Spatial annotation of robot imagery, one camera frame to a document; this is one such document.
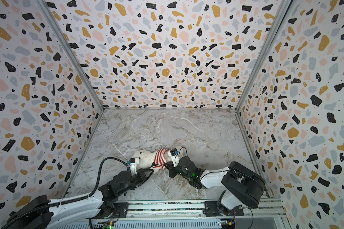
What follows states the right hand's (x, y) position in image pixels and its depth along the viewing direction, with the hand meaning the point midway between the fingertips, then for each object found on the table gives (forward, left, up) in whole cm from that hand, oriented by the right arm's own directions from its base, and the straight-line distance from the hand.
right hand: (164, 162), depth 81 cm
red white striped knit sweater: (+2, +3, 0) cm, 3 cm away
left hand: (-5, +4, +1) cm, 6 cm away
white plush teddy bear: (+2, +11, -1) cm, 11 cm away
